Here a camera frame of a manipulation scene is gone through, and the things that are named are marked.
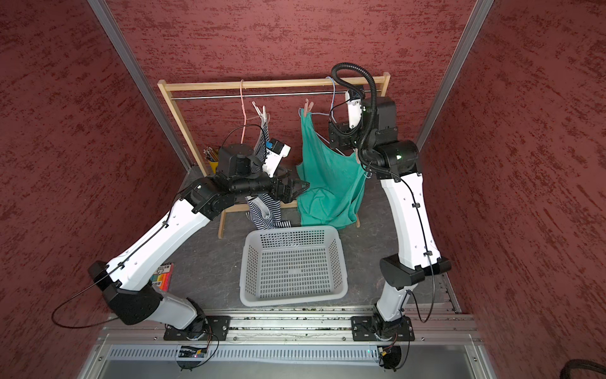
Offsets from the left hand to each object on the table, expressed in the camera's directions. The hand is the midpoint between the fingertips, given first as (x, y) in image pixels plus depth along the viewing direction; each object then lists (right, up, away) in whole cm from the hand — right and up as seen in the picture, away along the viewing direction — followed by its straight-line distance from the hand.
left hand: (296, 183), depth 65 cm
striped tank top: (-11, -9, +10) cm, 17 cm away
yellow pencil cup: (-42, +12, +42) cm, 60 cm away
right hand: (+14, +15, 0) cm, 20 cm away
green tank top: (+12, 0, +18) cm, 22 cm away
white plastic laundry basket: (-5, -31, +23) cm, 39 cm away
